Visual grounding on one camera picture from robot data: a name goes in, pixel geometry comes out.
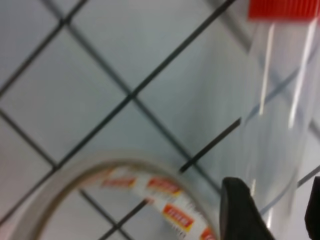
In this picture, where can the red capped test tube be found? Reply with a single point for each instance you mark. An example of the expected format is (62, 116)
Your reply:
(280, 87)

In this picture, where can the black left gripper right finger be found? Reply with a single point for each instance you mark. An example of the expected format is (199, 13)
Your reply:
(312, 215)

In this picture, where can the white tape roll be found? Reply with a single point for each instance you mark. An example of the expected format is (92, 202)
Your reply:
(159, 186)

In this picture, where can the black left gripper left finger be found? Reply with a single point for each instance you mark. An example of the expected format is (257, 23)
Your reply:
(239, 218)

